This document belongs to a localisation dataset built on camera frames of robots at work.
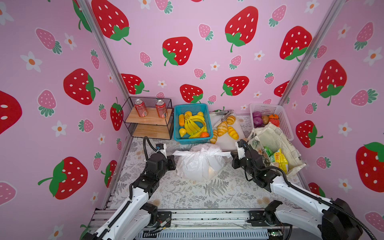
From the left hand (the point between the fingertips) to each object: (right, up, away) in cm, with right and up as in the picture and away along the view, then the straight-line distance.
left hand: (173, 155), depth 81 cm
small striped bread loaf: (+25, +7, +23) cm, 35 cm away
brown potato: (+65, +22, +30) cm, 75 cm away
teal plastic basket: (+11, +30, +37) cm, 49 cm away
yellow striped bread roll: (+40, +12, +26) cm, 48 cm away
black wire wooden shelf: (-22, +17, +30) cm, 41 cm away
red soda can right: (-9, +28, +9) cm, 31 cm away
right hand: (+33, +1, +2) cm, 33 cm away
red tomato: (+69, +19, +23) cm, 76 cm away
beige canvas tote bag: (+57, +11, +5) cm, 58 cm away
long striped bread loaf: (+32, +15, +26) cm, 44 cm away
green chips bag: (+53, +2, -1) cm, 53 cm away
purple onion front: (+59, +21, +29) cm, 69 cm away
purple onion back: (+60, +26, +33) cm, 73 cm away
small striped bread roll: (+40, +22, +33) cm, 56 cm away
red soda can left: (-22, +28, +10) cm, 37 cm away
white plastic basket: (+69, +30, +37) cm, 84 cm away
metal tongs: (+38, +27, +38) cm, 60 cm away
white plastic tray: (+34, +4, +23) cm, 41 cm away
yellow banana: (+9, +15, +28) cm, 33 cm away
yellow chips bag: (+57, -1, -5) cm, 57 cm away
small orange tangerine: (+18, +11, +18) cm, 28 cm away
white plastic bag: (+16, -4, -3) cm, 17 cm away
